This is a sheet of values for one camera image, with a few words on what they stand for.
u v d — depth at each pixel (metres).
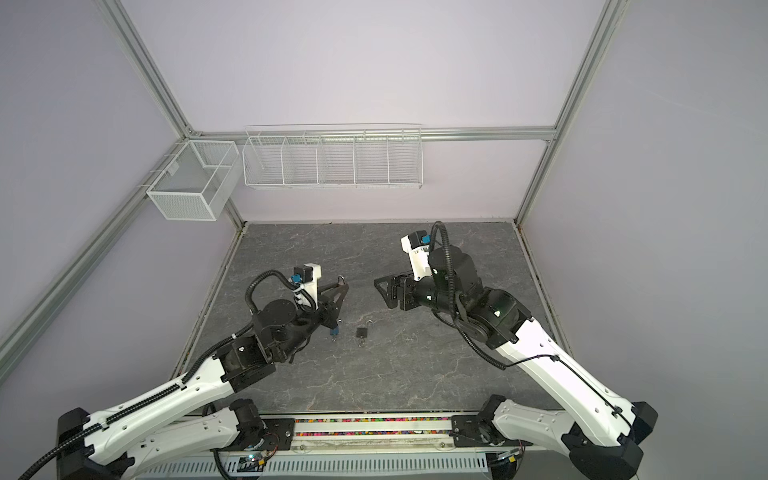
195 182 1.01
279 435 0.73
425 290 0.56
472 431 0.74
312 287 0.60
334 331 0.91
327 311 0.60
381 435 0.75
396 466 1.58
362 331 0.91
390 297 0.55
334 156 1.00
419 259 0.56
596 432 0.37
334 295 0.65
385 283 0.56
